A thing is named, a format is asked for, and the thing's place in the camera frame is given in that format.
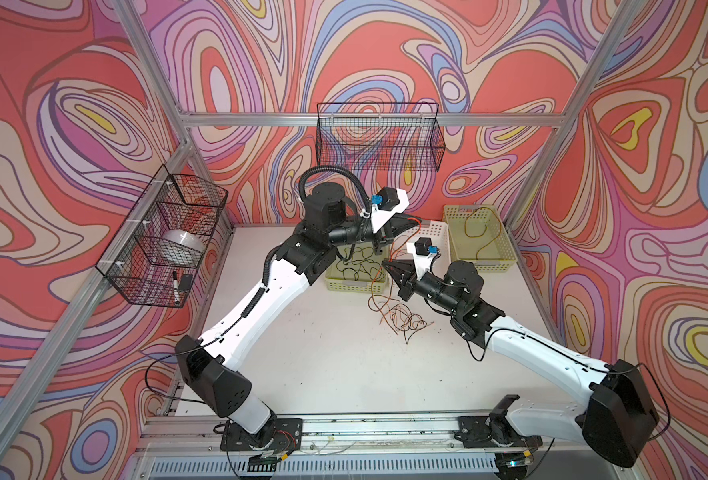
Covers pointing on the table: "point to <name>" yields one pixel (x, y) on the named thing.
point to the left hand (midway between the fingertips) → (419, 219)
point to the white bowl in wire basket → (183, 241)
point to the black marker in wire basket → (176, 291)
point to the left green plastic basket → (334, 278)
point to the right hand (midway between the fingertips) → (385, 267)
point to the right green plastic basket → (476, 234)
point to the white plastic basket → (436, 232)
